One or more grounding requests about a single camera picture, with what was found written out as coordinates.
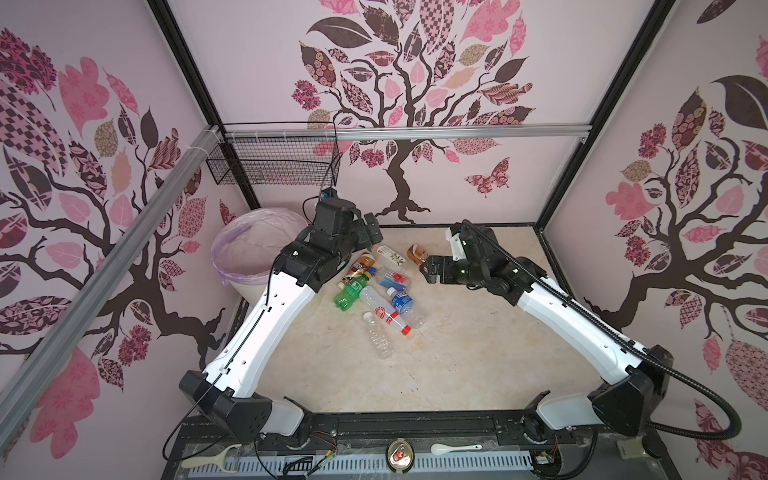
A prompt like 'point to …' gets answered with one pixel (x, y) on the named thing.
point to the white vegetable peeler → (219, 459)
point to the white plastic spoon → (439, 449)
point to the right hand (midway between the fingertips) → (434, 264)
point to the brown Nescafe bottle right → (417, 254)
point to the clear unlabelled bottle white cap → (377, 336)
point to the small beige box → (631, 448)
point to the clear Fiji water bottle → (393, 280)
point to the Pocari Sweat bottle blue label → (404, 305)
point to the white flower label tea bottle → (391, 255)
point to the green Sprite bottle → (345, 299)
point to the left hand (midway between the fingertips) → (363, 231)
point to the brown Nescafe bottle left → (362, 264)
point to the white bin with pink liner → (247, 244)
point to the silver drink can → (400, 455)
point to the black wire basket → (278, 153)
